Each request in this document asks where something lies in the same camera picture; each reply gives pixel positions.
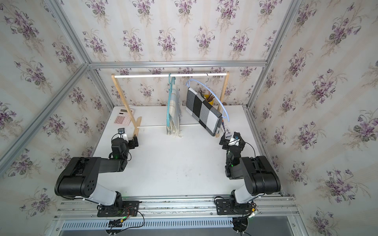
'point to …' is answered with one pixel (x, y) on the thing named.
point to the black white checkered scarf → (209, 118)
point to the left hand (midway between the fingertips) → (130, 136)
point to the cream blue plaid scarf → (175, 128)
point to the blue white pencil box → (225, 129)
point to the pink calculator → (123, 118)
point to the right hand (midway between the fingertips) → (234, 135)
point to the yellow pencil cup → (209, 99)
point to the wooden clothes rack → (147, 95)
